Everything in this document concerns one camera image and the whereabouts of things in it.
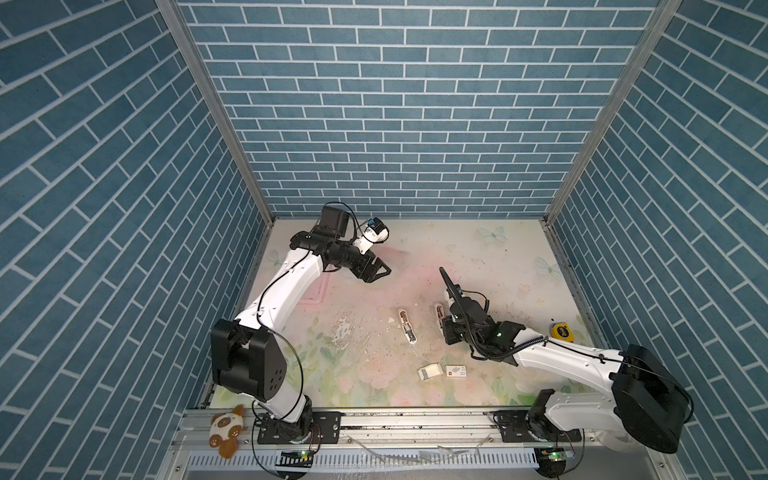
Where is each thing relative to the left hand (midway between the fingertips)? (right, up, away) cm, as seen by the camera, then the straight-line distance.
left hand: (380, 262), depth 81 cm
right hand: (+17, -17, +5) cm, 24 cm away
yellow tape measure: (+54, -21, +8) cm, 59 cm away
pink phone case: (-22, -11, +15) cm, 29 cm away
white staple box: (+21, -31, +1) cm, 37 cm away
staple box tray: (+14, -31, +2) cm, 34 cm away
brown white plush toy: (-37, -40, -10) cm, 55 cm away
